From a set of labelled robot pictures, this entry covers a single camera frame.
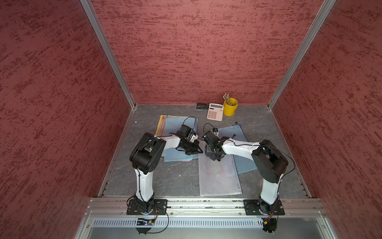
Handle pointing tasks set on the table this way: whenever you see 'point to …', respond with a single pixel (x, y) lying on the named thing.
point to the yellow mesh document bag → (160, 126)
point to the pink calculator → (215, 112)
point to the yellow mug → (230, 106)
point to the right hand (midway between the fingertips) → (213, 148)
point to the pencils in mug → (227, 98)
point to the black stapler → (202, 106)
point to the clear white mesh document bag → (218, 178)
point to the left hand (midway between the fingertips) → (202, 153)
